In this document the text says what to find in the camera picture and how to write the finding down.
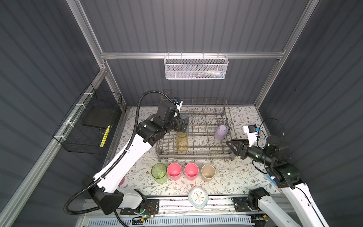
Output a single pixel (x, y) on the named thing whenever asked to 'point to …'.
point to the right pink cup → (191, 170)
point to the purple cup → (220, 132)
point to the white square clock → (198, 197)
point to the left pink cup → (174, 170)
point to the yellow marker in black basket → (102, 142)
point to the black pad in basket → (100, 116)
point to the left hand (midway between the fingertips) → (179, 117)
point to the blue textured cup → (183, 117)
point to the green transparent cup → (159, 171)
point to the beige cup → (208, 172)
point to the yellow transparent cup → (182, 144)
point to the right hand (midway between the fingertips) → (230, 143)
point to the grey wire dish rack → (210, 128)
